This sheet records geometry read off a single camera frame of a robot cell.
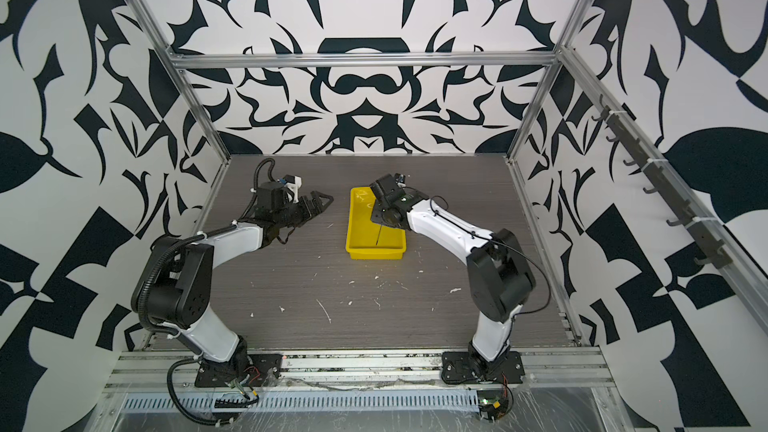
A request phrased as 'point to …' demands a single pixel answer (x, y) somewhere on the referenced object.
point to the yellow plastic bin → (367, 239)
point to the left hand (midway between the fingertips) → (326, 197)
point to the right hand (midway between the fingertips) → (381, 211)
